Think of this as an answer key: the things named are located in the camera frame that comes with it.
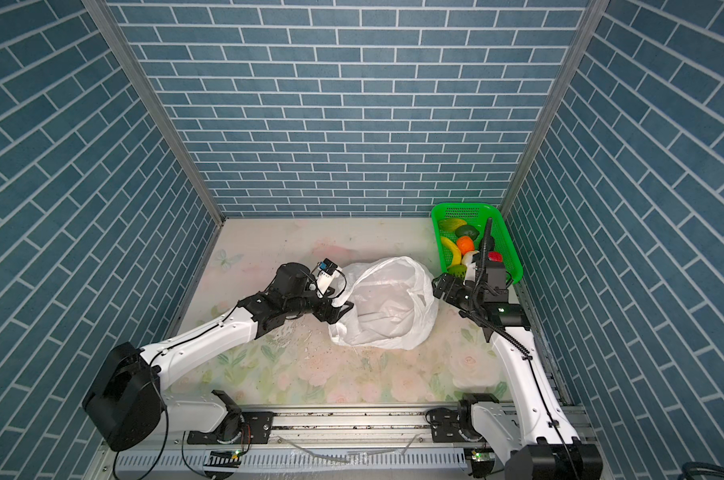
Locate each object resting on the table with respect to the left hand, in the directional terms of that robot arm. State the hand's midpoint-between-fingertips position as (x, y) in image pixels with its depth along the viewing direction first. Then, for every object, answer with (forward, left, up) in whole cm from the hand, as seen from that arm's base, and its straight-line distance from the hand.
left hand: (343, 298), depth 81 cm
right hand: (+2, -27, +5) cm, 27 cm away
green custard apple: (+14, -37, -6) cm, 40 cm away
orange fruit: (+26, -42, -8) cm, 50 cm away
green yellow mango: (+37, -39, -9) cm, 54 cm away
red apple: (+22, -52, -9) cm, 57 cm away
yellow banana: (+26, -38, -11) cm, 47 cm away
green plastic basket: (+41, -49, -8) cm, 65 cm away
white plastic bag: (+5, -16, -14) cm, 22 cm away
